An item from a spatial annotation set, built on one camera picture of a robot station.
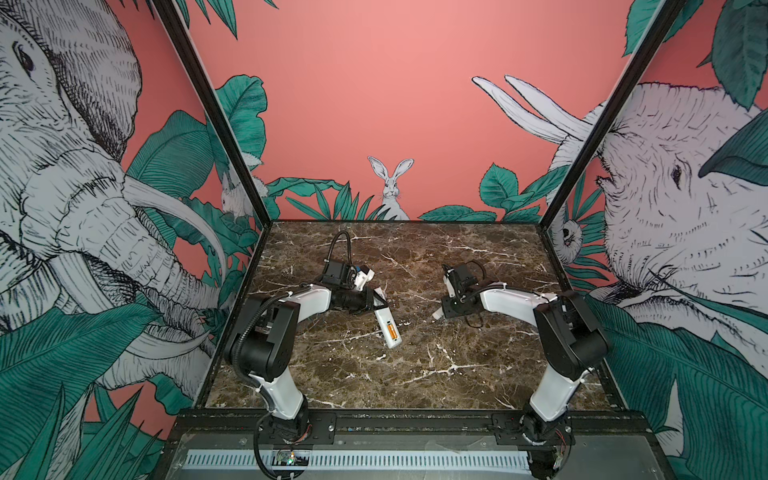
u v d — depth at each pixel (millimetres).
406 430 759
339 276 781
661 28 714
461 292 762
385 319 878
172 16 699
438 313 947
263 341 480
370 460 701
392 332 877
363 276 881
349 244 897
